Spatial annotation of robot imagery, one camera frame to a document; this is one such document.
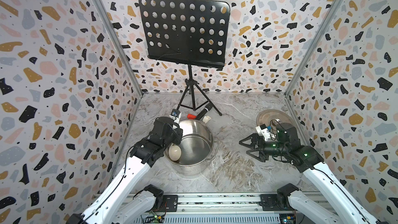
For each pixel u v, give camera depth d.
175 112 0.63
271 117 1.06
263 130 0.68
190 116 1.07
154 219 0.72
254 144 0.61
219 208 0.73
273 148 0.59
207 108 1.09
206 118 1.03
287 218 0.72
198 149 0.95
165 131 0.54
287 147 0.54
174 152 0.88
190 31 0.69
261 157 0.64
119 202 0.42
